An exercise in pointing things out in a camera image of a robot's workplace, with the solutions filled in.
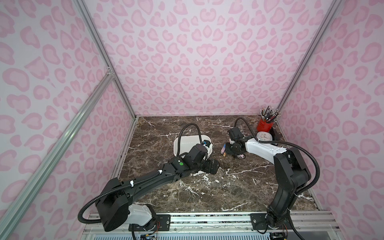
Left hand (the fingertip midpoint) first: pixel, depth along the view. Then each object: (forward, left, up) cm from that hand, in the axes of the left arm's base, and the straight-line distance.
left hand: (214, 162), depth 77 cm
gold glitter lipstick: (+13, -9, -14) cm, 21 cm away
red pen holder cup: (+31, -36, -8) cm, 48 cm away
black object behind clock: (+26, -45, -12) cm, 54 cm away
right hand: (+15, -11, -12) cm, 22 cm away
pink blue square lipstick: (+14, -7, -12) cm, 20 cm away
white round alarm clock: (+26, -36, -13) cm, 46 cm away
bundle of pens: (+35, -40, -2) cm, 53 cm away
